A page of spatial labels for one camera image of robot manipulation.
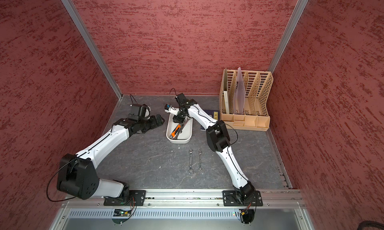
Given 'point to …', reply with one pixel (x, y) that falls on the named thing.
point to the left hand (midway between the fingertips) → (158, 125)
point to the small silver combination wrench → (200, 168)
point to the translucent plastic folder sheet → (239, 93)
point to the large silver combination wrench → (180, 130)
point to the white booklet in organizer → (226, 101)
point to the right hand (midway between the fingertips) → (178, 119)
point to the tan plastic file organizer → (258, 85)
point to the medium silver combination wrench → (190, 168)
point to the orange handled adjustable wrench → (174, 132)
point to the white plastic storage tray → (185, 136)
